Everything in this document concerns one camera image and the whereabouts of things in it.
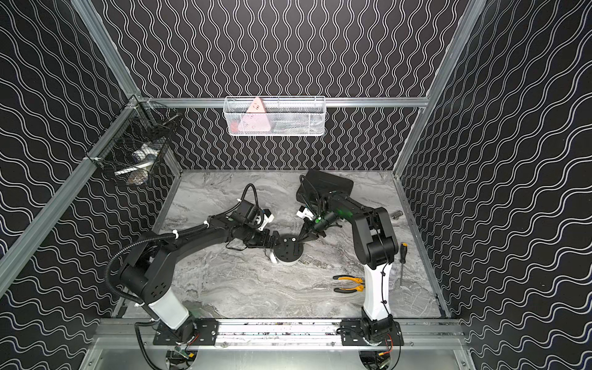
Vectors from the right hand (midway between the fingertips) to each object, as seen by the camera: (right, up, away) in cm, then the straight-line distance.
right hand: (300, 241), depth 90 cm
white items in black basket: (-53, +25, -16) cm, 60 cm away
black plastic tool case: (+7, +24, +23) cm, 34 cm away
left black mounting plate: (-31, -27, -16) cm, 44 cm away
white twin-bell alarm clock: (-4, -4, -2) cm, 6 cm away
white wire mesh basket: (-9, +64, +45) cm, 78 cm away
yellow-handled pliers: (+21, -15, -8) cm, 27 cm away
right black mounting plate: (+16, -27, -17) cm, 35 cm away
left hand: (-10, 0, -3) cm, 10 cm away
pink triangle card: (-18, +46, 0) cm, 50 cm away
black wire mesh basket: (-68, +39, +3) cm, 78 cm away
